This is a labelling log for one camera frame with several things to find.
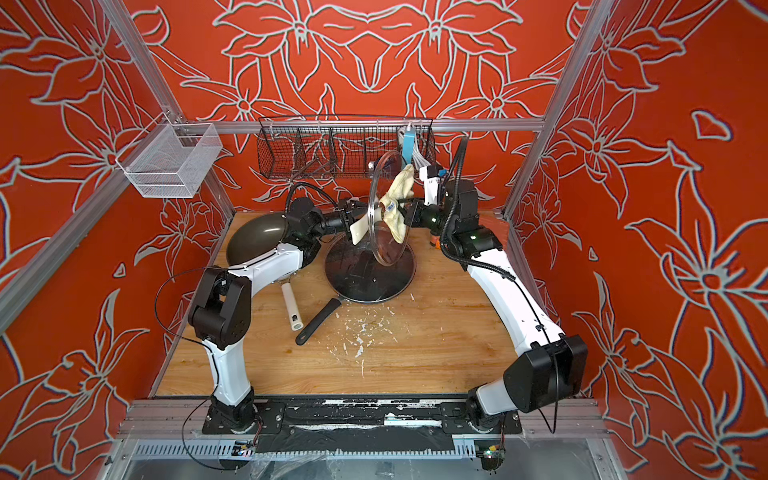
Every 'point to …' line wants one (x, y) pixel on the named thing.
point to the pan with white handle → (260, 232)
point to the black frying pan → (321, 318)
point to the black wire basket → (338, 147)
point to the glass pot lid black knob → (376, 270)
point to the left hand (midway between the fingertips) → (377, 211)
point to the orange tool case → (435, 239)
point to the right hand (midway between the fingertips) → (389, 201)
